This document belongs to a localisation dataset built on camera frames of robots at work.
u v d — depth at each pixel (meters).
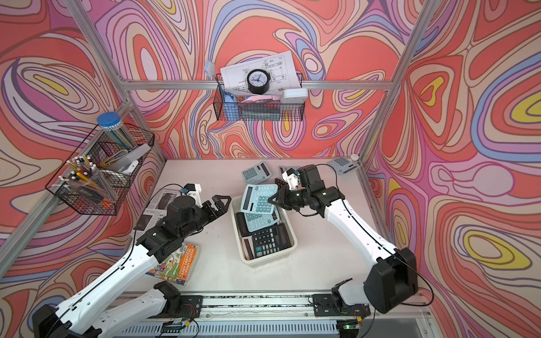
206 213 0.64
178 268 0.78
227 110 0.80
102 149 0.77
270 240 0.82
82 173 0.58
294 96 0.70
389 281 0.48
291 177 0.72
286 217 0.82
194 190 0.68
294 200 0.66
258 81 0.78
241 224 0.89
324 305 0.73
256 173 1.11
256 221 0.88
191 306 0.72
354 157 1.23
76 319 0.39
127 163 0.73
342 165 1.15
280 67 0.82
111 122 0.70
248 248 0.82
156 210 0.96
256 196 0.80
